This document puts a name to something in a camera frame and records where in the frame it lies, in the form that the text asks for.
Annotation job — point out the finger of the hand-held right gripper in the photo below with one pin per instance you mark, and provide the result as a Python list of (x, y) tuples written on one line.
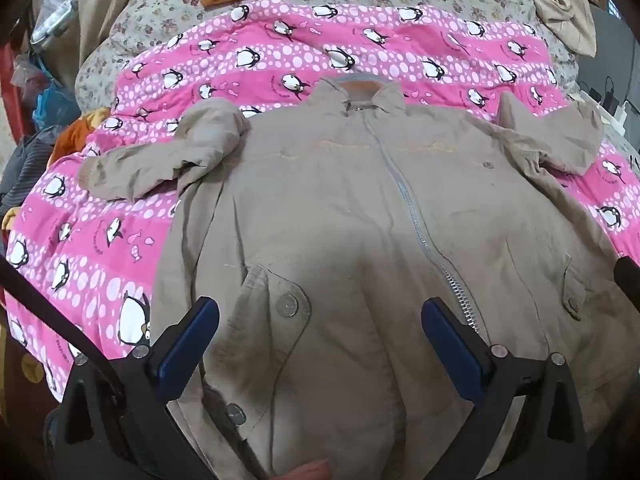
[(630, 280)]

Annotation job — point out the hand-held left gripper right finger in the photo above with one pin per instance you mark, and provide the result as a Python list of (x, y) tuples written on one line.
[(450, 345)]

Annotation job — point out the knotted beige curtain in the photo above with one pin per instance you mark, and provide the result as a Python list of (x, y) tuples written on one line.
[(555, 5)]

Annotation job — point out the floral bedspread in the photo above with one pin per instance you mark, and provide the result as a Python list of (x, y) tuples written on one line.
[(150, 10)]

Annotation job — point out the person's left hand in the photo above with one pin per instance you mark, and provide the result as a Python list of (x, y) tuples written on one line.
[(310, 471)]

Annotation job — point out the pink penguin blanket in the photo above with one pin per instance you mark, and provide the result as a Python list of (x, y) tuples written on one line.
[(350, 35)]

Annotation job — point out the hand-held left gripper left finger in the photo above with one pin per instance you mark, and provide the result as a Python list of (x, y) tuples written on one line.
[(187, 345)]

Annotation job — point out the black charger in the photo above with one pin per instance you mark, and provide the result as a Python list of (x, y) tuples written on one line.
[(602, 92)]

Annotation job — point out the clear plastic bag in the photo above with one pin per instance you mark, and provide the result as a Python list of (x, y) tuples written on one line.
[(52, 20)]

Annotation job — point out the hanging beige curtain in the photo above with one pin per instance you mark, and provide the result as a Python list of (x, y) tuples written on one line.
[(100, 5)]

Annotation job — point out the beige zip jacket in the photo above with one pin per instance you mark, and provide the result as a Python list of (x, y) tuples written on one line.
[(325, 210)]

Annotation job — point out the blue plastic bag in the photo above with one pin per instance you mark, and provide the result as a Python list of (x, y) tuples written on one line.
[(55, 107)]

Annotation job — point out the grey striped cloth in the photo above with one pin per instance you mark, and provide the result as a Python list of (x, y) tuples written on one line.
[(30, 165)]

